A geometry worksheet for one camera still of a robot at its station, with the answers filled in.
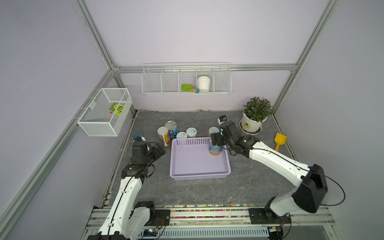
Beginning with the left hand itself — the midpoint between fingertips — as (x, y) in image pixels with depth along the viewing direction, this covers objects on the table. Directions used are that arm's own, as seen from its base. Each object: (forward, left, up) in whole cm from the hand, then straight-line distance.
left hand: (159, 149), depth 81 cm
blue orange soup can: (+3, -32, -10) cm, 33 cm away
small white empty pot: (+37, -28, +15) cm, 48 cm away
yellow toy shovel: (+11, -80, -16) cm, 82 cm away
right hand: (+6, -33, +4) cm, 34 cm away
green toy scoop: (+41, -16, +10) cm, 45 cm away
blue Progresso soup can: (+21, -6, -6) cm, 23 cm away
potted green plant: (+22, -60, +3) cm, 64 cm away
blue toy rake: (-1, +8, +11) cm, 14 cm away
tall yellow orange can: (+13, -1, -3) cm, 13 cm away
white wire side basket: (+19, +29, +11) cm, 36 cm away
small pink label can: (+16, -12, -10) cm, 22 cm away
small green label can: (+19, -18, -11) cm, 28 cm away
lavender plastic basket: (+1, -17, -16) cm, 23 cm away
